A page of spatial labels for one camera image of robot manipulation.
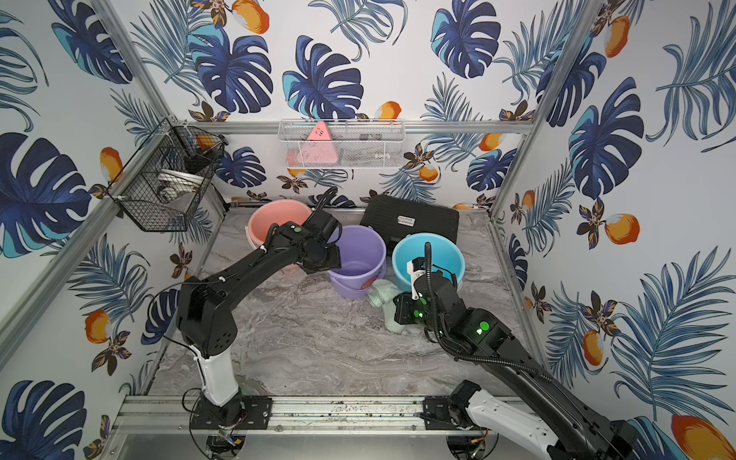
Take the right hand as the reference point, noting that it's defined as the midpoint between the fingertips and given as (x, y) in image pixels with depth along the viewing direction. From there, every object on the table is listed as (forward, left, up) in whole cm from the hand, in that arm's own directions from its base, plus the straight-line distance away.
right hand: (394, 296), depth 70 cm
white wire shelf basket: (+49, +15, +12) cm, 53 cm away
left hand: (+17, +18, -14) cm, 28 cm away
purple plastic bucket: (+23, +9, -17) cm, 30 cm away
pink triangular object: (+46, +24, +12) cm, 53 cm away
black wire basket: (+28, +63, +13) cm, 71 cm away
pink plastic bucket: (+35, +42, -5) cm, 55 cm away
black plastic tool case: (+44, -3, -15) cm, 46 cm away
